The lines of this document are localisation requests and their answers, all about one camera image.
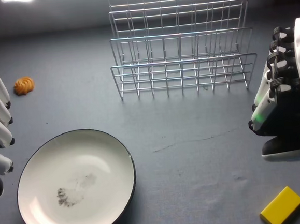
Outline yellow rectangular block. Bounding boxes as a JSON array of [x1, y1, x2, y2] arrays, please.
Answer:
[[258, 185, 300, 224]]

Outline white plate with dark rim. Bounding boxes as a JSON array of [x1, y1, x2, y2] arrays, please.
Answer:
[[12, 125, 140, 224], [12, 125, 141, 224]]

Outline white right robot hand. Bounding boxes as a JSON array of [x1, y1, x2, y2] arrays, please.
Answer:
[[240, 16, 300, 161]]

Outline silver wire rack shelf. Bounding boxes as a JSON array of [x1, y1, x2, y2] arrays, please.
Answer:
[[105, 0, 261, 102]]

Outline orange swirl cookie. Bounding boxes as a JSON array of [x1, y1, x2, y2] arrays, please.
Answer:
[[13, 76, 36, 97]]

